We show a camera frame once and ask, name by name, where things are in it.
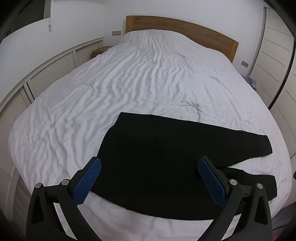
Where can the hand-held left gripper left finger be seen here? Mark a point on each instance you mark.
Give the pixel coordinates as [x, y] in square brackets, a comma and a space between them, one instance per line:
[86, 180]

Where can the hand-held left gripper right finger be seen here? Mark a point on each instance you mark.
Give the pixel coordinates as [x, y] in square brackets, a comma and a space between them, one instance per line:
[212, 183]

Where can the black pants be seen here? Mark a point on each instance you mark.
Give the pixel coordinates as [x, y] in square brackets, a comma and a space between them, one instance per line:
[161, 162]

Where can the white bed blanket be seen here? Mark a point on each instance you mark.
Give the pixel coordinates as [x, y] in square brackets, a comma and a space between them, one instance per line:
[129, 88]

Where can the blue and white packet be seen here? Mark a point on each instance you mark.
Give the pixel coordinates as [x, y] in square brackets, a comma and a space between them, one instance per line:
[252, 81]

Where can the white louvered cabinet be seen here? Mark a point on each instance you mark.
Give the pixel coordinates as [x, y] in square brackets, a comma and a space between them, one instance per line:
[41, 76]

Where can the wooden nightstand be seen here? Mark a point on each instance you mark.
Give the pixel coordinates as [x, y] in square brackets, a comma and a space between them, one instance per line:
[101, 50]

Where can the white wardrobe door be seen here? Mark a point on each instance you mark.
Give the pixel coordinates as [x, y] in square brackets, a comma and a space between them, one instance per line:
[270, 53]

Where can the wooden headboard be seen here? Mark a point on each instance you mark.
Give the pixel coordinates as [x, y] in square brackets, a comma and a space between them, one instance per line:
[185, 30]

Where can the white curtain pull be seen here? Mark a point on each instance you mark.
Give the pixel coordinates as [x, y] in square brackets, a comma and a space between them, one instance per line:
[49, 24]

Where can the beige wall socket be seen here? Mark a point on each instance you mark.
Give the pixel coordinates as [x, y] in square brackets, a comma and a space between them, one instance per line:
[244, 63]

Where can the beige wall switch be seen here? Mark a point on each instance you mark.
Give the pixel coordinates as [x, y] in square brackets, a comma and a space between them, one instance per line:
[116, 33]

